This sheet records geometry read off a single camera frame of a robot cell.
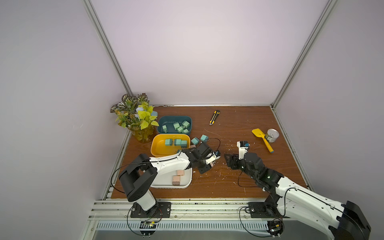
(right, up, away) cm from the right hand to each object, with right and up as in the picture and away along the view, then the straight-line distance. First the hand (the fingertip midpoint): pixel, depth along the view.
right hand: (228, 152), depth 79 cm
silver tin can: (+33, +7, +18) cm, 38 cm away
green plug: (-32, +13, +28) cm, 45 cm away
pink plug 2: (-29, -16, +3) cm, 33 cm away
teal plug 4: (-30, +2, +18) cm, 35 cm away
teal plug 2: (-18, +3, +19) cm, 26 cm away
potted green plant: (-52, +21, +4) cm, 56 cm away
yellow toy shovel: (+26, +8, +22) cm, 35 cm away
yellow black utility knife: (-5, +16, +32) cm, 36 cm away
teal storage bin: (-38, +17, +31) cm, 52 cm away
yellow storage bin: (-43, -1, +19) cm, 47 cm away
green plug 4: (-40, +11, +25) cm, 48 cm away
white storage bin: (-26, -16, +4) cm, 31 cm away
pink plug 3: (-27, -13, +5) cm, 30 cm away
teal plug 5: (-26, +2, +16) cm, 30 cm away
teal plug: (-12, +5, +20) cm, 24 cm away
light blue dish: (-51, +22, +38) cm, 68 cm away
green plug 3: (-25, +10, +24) cm, 36 cm away
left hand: (-9, -9, +7) cm, 14 cm away
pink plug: (-8, -8, +6) cm, 13 cm away
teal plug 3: (-36, +3, +19) cm, 41 cm away
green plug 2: (-29, +11, +24) cm, 39 cm away
